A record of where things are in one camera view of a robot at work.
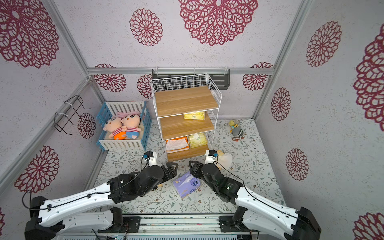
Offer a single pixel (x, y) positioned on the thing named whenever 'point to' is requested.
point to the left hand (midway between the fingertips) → (172, 168)
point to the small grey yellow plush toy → (236, 131)
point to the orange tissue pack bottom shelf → (177, 144)
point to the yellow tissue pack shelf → (196, 115)
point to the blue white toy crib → (112, 137)
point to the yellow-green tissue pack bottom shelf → (197, 139)
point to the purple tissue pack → (186, 184)
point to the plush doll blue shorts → (131, 119)
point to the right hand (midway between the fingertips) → (194, 164)
